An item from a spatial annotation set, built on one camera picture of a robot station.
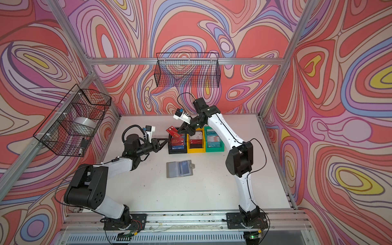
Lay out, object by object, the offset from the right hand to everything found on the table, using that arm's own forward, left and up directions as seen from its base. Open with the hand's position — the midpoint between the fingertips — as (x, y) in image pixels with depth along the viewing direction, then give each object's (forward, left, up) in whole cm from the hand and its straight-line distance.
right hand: (181, 134), depth 83 cm
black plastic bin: (+2, +4, -19) cm, 20 cm away
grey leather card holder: (-11, +2, -20) cm, 23 cm away
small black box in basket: (-8, +46, +6) cm, 48 cm away
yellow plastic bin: (+7, -8, -19) cm, 22 cm away
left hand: (-2, +7, -4) cm, 9 cm away
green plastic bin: (+7, -20, -19) cm, 28 cm away
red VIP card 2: (+8, +5, -18) cm, 20 cm away
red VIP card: (0, +4, +2) cm, 5 cm away
